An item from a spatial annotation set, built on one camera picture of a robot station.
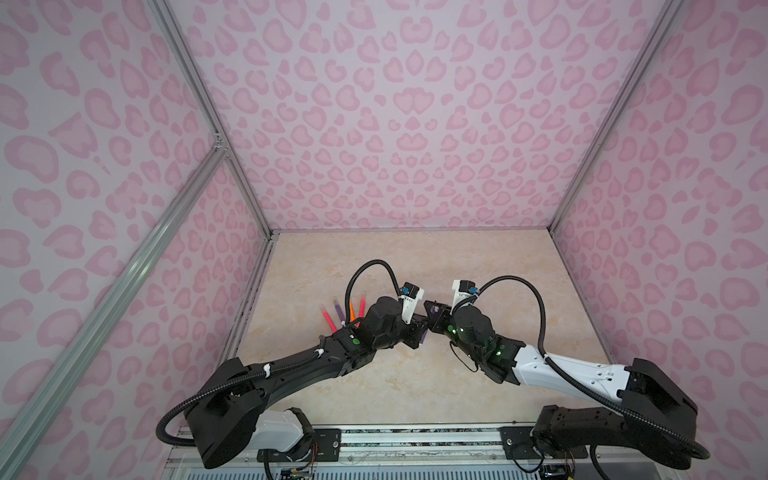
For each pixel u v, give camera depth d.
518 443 0.73
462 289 0.72
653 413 0.41
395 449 0.73
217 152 0.89
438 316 0.69
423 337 0.77
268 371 0.45
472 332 0.58
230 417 0.41
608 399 0.43
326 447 0.73
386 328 0.62
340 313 0.98
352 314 0.64
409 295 0.69
